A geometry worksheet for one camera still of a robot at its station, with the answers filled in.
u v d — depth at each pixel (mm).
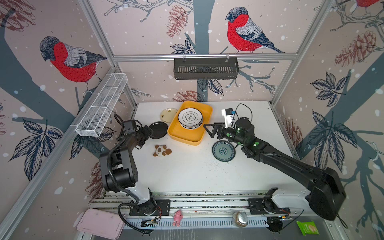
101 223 674
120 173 461
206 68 1043
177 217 685
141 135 820
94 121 713
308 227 671
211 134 658
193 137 974
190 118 1067
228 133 650
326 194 390
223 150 947
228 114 660
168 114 1134
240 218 622
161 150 920
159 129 1025
